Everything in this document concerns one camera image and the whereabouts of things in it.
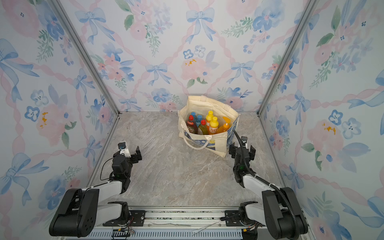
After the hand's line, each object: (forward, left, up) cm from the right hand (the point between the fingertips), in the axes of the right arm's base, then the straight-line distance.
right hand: (244, 144), depth 87 cm
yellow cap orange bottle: (+13, +21, +8) cm, 26 cm away
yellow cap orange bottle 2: (+8, +18, +5) cm, 20 cm away
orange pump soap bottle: (+5, +12, +9) cm, 16 cm away
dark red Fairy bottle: (+12, +31, +3) cm, 33 cm away
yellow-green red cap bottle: (+11, +24, +2) cm, 26 cm away
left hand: (-2, +67, -1) cm, 67 cm away
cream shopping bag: (-1, +16, +2) cm, 16 cm away
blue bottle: (+21, +30, +4) cm, 37 cm away
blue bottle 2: (+17, +27, +2) cm, 32 cm away
